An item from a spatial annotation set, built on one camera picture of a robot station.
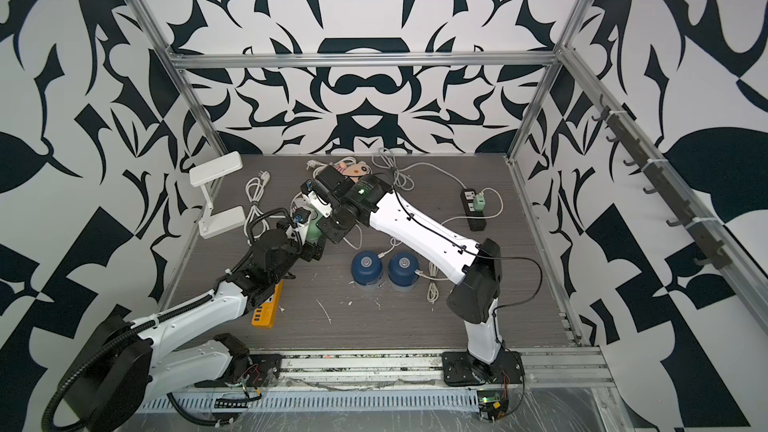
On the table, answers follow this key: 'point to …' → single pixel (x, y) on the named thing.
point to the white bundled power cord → (254, 188)
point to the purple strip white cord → (385, 158)
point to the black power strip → (467, 198)
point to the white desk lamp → (201, 176)
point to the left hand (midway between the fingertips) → (309, 218)
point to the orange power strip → (264, 316)
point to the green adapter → (479, 202)
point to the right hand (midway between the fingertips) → (330, 219)
